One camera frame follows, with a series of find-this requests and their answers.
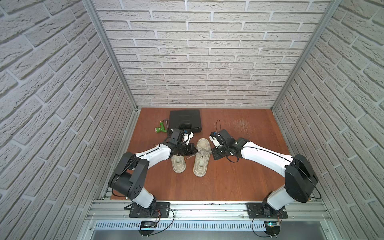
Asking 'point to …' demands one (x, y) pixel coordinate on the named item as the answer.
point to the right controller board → (272, 228)
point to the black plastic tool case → (192, 117)
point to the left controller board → (147, 228)
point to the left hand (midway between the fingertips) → (199, 149)
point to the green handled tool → (161, 129)
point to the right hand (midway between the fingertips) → (214, 153)
